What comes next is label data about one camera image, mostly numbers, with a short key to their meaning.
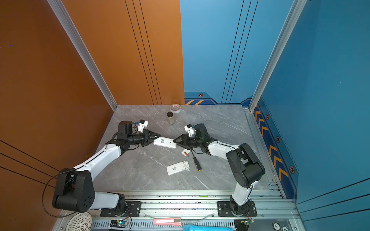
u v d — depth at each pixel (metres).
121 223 0.71
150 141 0.76
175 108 1.20
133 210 0.74
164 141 0.81
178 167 0.87
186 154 0.94
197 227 0.69
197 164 0.87
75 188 0.43
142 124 0.80
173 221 0.70
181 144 0.79
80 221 0.69
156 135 0.80
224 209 0.72
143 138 0.74
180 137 0.81
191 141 0.77
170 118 1.03
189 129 0.85
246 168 0.48
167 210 0.76
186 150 0.94
